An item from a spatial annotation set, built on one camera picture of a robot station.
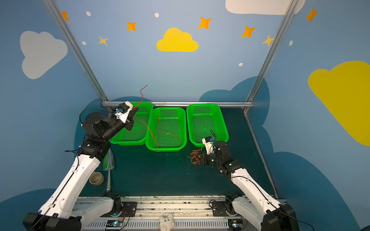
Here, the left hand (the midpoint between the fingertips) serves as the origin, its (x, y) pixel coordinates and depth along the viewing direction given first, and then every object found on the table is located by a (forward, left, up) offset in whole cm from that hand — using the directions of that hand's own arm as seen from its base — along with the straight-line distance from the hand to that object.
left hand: (135, 105), depth 67 cm
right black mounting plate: (-36, -45, -40) cm, 70 cm away
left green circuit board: (-43, +10, -41) cm, 60 cm away
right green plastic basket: (+26, -40, -41) cm, 63 cm away
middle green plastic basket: (+11, -11, -35) cm, 39 cm away
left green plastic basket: (+3, +8, -31) cm, 32 cm away
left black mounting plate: (-37, +5, -42) cm, 56 cm away
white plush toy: (-43, -16, -36) cm, 58 cm away
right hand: (-10, -32, -27) cm, 44 cm away
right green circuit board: (-42, -51, -41) cm, 78 cm away
